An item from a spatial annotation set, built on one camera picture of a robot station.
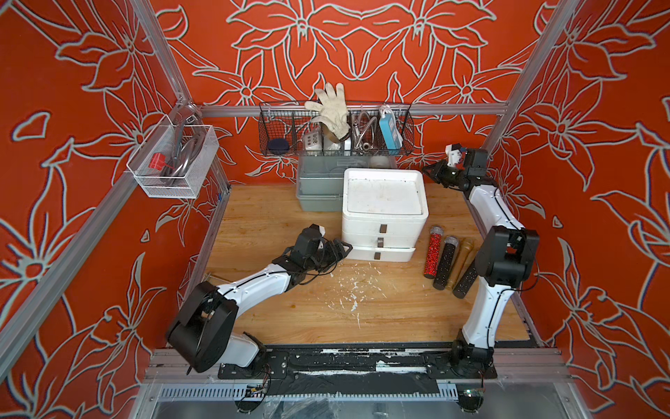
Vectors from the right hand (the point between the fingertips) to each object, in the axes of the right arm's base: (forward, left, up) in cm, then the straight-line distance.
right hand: (419, 165), depth 91 cm
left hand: (-28, +25, -13) cm, 40 cm away
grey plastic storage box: (+1, +36, -6) cm, 36 cm away
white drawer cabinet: (-19, +14, -3) cm, 24 cm away
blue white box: (+6, +9, +7) cm, 13 cm away
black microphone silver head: (-26, -10, -23) cm, 37 cm away
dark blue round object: (+8, +52, +2) cm, 52 cm away
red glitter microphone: (-22, -7, -25) cm, 33 cm away
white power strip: (+7, +38, +5) cm, 39 cm away
